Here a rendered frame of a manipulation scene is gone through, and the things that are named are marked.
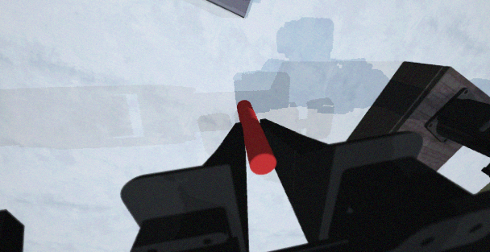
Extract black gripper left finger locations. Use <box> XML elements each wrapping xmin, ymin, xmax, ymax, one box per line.
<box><xmin>120</xmin><ymin>122</ymin><xmax>249</xmax><ymax>252</ymax></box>

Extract red peg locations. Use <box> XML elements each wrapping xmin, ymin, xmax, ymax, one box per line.
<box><xmin>237</xmin><ymin>100</ymin><xmax>276</xmax><ymax>175</ymax></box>

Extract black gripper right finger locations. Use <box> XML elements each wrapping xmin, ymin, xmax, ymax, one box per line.
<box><xmin>260</xmin><ymin>118</ymin><xmax>423</xmax><ymax>243</ymax></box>

